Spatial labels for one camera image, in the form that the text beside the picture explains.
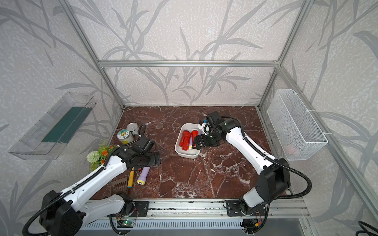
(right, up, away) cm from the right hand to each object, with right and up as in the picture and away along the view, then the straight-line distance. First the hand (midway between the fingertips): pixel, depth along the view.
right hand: (199, 144), depth 78 cm
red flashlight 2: (-3, +4, +18) cm, 19 cm away
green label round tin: (-49, +3, +15) cm, 51 cm away
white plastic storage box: (-5, -8, +13) cm, 16 cm away
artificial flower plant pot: (-54, -7, -1) cm, 54 cm away
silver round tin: (-45, +8, +21) cm, 51 cm away
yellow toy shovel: (-39, -20, +4) cm, 44 cm away
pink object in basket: (+45, -1, -6) cm, 45 cm away
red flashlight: (-8, 0, +16) cm, 18 cm away
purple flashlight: (-32, -20, +3) cm, 38 cm away
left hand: (-25, -10, +3) cm, 27 cm away
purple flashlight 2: (-6, -2, +16) cm, 17 cm away
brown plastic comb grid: (-45, -24, +2) cm, 51 cm away
